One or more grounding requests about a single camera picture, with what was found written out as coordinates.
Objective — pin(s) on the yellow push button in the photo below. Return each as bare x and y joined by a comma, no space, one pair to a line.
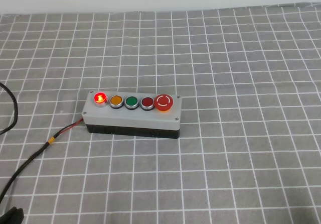
116,102

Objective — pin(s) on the dark red push button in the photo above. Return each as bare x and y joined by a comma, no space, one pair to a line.
147,103

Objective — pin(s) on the grey button switch box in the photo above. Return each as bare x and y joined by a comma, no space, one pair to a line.
122,121

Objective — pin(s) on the grey checkered tablecloth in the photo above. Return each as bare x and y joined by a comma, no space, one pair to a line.
249,145

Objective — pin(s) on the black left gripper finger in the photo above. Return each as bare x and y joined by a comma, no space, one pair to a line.
13,216

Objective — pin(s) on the lit red indicator lamp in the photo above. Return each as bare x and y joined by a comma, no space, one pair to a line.
100,99

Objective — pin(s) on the red emergency stop button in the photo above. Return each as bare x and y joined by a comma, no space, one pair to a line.
163,102

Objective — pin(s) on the green push button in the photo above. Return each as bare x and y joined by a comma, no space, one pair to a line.
131,103

